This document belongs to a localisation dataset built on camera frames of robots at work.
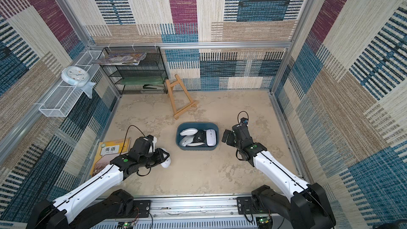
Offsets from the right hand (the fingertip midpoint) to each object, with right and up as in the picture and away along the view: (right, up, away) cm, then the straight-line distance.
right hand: (231, 133), depth 86 cm
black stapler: (-51, +27, +25) cm, 63 cm away
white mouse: (-33, -14, -7) cm, 36 cm away
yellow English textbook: (-69, -11, +6) cm, 70 cm away
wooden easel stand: (-22, +16, +22) cm, 35 cm away
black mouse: (-17, -4, +8) cm, 19 cm away
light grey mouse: (-24, -1, +10) cm, 26 cm away
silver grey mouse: (-25, -5, +8) cm, 27 cm away
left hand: (-33, -10, -4) cm, 34 cm away
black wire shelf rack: (-50, +42, +22) cm, 68 cm away
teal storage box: (-18, +2, +13) cm, 23 cm away
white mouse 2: (-10, -4, +8) cm, 14 cm away
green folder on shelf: (-48, +31, +19) cm, 60 cm away
